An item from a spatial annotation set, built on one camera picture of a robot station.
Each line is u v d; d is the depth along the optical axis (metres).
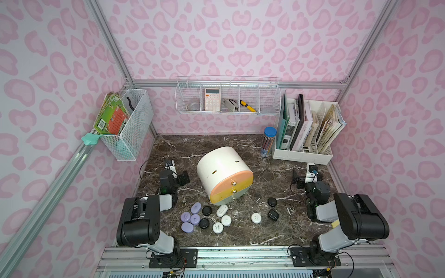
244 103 0.98
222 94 1.01
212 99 0.95
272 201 0.88
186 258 0.72
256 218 0.82
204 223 0.82
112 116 0.72
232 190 0.78
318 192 0.69
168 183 0.72
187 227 0.81
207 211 0.86
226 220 0.82
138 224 0.45
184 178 0.87
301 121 0.87
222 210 0.84
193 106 0.95
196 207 0.86
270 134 0.94
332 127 0.91
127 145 0.72
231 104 0.96
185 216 0.84
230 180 0.73
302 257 0.72
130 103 0.88
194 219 0.82
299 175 0.82
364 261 0.73
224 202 0.86
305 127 0.89
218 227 0.80
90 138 0.62
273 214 0.84
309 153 0.95
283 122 0.86
